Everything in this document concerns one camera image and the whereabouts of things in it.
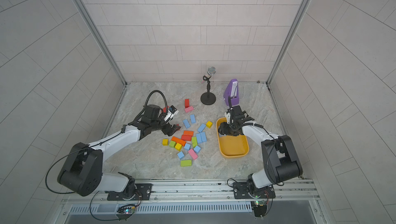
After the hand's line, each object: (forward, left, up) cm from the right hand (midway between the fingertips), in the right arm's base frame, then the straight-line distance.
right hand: (222, 129), depth 90 cm
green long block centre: (-6, +17, -1) cm, 18 cm away
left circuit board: (-36, +46, +1) cm, 58 cm away
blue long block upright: (+6, +22, 0) cm, 22 cm away
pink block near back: (+17, +19, 0) cm, 26 cm away
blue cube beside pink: (-11, +15, 0) cm, 19 cm away
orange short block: (0, +20, -2) cm, 20 cm away
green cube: (-7, +29, 0) cm, 30 cm away
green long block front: (-17, +22, -1) cm, 28 cm away
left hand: (+4, +25, +6) cm, 27 cm away
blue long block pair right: (-4, +11, -2) cm, 12 cm away
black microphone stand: (+25, +7, -1) cm, 26 cm away
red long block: (-4, +21, -1) cm, 22 cm away
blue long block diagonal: (+2, +12, -1) cm, 12 cm away
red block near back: (+20, +21, +1) cm, 29 cm away
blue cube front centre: (-9, +20, 0) cm, 22 cm away
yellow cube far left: (-6, +33, +1) cm, 33 cm away
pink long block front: (-13, +18, -1) cm, 22 cm away
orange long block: (-5, +26, 0) cm, 27 cm away
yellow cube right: (+4, +8, 0) cm, 9 cm away
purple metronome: (+21, -9, +10) cm, 25 cm away
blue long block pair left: (-4, +14, 0) cm, 15 cm away
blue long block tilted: (+9, +17, -1) cm, 20 cm away
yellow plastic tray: (-10, -4, -2) cm, 11 cm away
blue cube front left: (-13, +24, 0) cm, 27 cm away
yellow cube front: (-9, +25, +1) cm, 27 cm away
